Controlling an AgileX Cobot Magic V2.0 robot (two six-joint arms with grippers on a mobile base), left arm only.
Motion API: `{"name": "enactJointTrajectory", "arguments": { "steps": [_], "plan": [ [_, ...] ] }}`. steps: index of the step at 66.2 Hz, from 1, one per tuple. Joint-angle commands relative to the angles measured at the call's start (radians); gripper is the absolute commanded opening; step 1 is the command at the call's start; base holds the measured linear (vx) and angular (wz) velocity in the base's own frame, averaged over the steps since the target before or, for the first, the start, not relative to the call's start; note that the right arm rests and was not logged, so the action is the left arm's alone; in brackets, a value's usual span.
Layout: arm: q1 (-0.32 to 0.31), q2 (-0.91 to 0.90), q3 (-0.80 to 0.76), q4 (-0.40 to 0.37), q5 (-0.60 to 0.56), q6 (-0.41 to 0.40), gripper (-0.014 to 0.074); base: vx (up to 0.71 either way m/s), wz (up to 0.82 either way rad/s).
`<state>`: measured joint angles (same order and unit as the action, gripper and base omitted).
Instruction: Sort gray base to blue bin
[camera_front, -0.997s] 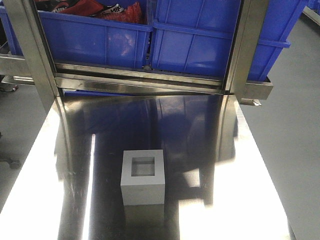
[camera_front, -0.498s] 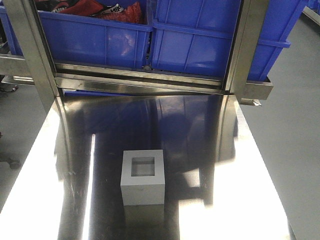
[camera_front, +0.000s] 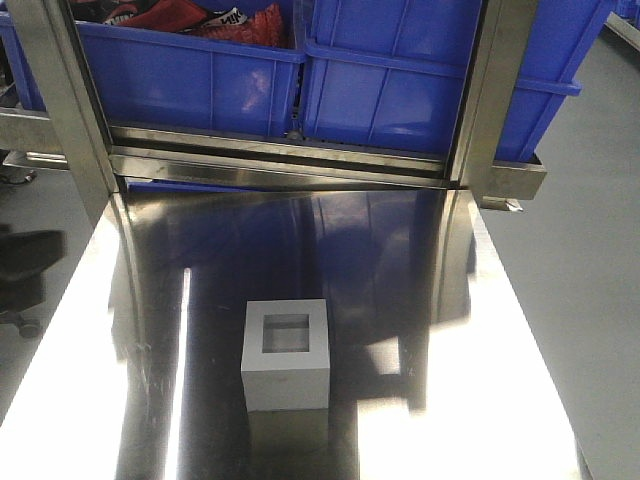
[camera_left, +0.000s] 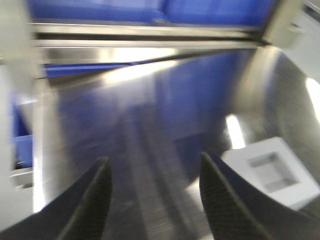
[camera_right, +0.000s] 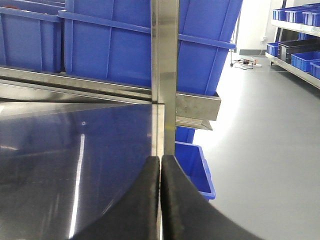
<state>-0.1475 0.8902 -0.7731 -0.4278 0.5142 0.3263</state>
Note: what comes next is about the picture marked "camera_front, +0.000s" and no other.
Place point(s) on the red mesh bag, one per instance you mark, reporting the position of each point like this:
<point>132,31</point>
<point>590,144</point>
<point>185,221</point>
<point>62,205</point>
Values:
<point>260,25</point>

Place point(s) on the blue plastic bin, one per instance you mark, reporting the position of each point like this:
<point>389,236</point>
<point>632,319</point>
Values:
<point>630,6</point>
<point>440,25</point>
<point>22,65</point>
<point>350,100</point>
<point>150,80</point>

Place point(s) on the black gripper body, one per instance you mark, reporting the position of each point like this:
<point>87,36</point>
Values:
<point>27,260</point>

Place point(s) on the black castor base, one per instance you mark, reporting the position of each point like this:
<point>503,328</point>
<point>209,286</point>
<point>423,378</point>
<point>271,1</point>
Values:
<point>27,326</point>

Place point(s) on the steel rack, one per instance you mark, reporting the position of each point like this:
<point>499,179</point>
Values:
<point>280,172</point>

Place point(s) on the grey block with square hole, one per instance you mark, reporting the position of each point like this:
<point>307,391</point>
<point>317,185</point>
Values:
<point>285,385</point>

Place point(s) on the red black printed bag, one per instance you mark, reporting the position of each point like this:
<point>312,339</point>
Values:
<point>165,11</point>

